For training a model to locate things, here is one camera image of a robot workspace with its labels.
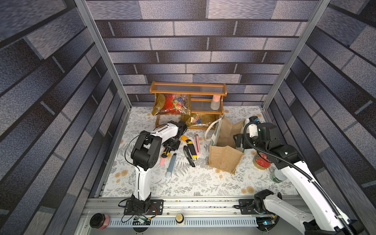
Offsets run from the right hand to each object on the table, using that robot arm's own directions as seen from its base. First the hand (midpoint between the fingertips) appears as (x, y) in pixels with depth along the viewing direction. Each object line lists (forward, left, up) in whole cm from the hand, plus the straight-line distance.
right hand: (242, 134), depth 73 cm
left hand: (+4, +41, -23) cm, 47 cm away
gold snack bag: (+24, +24, -19) cm, 39 cm away
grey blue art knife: (-13, +40, -23) cm, 48 cm away
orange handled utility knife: (+13, +32, -24) cm, 42 cm away
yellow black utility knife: (+1, +43, -22) cm, 48 cm away
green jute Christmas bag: (-6, +9, -10) cm, 15 cm away
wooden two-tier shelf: (+46, +20, -24) cm, 55 cm away
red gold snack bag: (+26, +39, -4) cm, 47 cm away
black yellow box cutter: (0, +29, -23) cm, 37 cm away
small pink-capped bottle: (+29, +11, -7) cm, 31 cm away
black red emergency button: (-37, +68, -18) cm, 80 cm away
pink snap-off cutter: (+8, +23, -24) cm, 34 cm away
